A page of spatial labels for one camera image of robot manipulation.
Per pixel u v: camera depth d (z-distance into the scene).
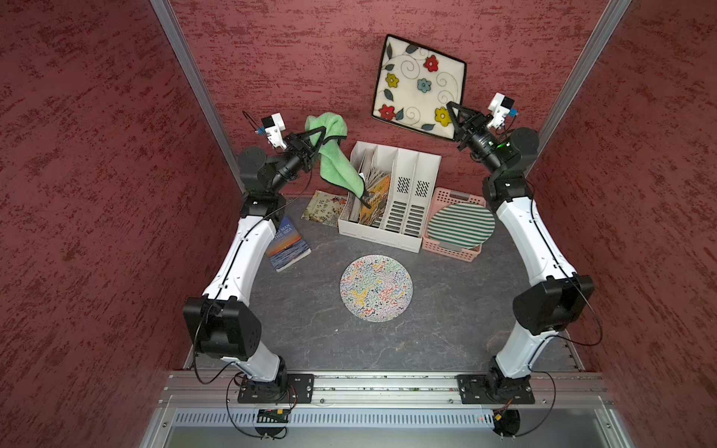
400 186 1.14
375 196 0.99
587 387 0.76
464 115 0.63
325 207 1.18
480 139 0.60
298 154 0.60
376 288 0.92
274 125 0.61
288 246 1.03
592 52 0.78
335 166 0.66
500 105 0.61
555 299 0.46
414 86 0.62
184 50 0.77
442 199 1.17
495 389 0.67
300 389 0.74
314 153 0.61
